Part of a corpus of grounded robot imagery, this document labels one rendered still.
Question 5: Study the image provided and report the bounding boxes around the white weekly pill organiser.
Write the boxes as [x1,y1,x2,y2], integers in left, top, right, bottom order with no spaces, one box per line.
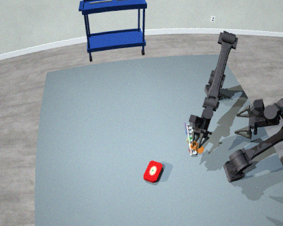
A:
[184,123,196,156]

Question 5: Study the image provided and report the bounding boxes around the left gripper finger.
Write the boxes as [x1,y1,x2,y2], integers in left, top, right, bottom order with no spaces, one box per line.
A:
[234,127,251,139]
[236,105,252,118]

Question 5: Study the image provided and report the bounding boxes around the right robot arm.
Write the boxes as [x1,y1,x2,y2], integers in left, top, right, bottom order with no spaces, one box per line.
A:
[189,31,238,130]

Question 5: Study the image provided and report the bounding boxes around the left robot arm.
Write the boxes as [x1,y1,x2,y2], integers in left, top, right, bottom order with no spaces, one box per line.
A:
[225,98,283,181]

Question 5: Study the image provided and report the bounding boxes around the orange translucent pill bottle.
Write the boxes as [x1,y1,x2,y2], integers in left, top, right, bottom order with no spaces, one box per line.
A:
[190,141,204,154]

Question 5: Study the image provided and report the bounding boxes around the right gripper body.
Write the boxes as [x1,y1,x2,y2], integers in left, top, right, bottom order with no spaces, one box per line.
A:
[192,127,212,136]

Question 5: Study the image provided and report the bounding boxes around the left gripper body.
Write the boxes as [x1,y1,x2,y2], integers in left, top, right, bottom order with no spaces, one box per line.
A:
[248,112,268,136]

